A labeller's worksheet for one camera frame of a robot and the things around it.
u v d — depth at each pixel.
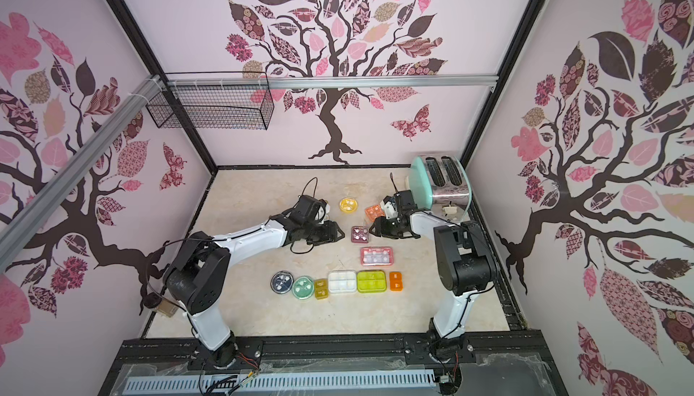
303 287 0.85
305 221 0.73
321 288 0.84
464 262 0.50
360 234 0.98
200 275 0.47
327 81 0.93
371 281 0.86
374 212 1.04
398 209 0.83
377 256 0.92
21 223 0.51
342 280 0.86
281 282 0.86
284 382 0.70
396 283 0.85
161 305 0.75
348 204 1.07
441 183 0.93
